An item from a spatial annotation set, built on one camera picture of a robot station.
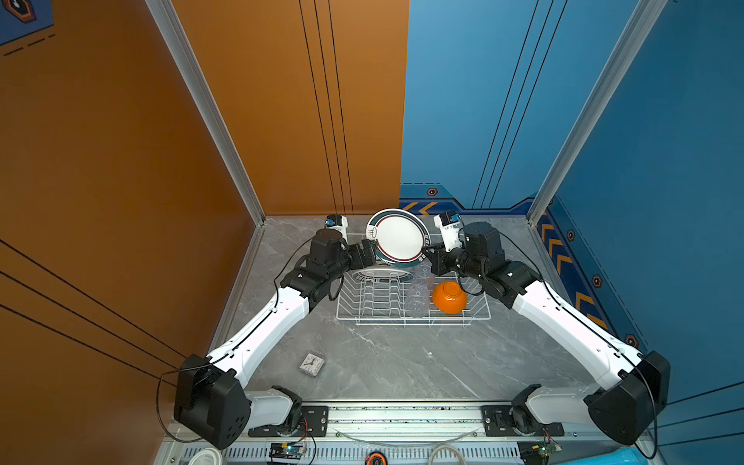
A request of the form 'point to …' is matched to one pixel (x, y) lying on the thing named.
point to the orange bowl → (449, 296)
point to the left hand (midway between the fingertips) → (365, 243)
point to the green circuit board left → (288, 450)
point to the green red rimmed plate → (401, 236)
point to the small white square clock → (312, 363)
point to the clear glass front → (417, 301)
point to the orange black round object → (375, 452)
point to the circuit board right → (533, 451)
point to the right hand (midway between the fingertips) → (421, 248)
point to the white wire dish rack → (366, 304)
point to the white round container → (211, 449)
